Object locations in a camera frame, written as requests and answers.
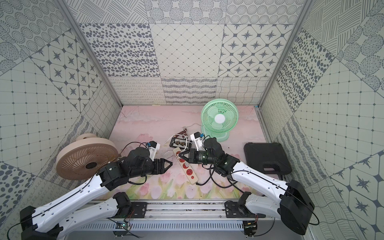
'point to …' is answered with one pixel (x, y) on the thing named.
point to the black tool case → (269, 158)
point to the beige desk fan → (82, 158)
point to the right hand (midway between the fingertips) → (180, 156)
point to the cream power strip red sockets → (186, 167)
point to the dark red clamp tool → (182, 133)
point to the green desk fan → (219, 117)
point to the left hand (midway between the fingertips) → (169, 160)
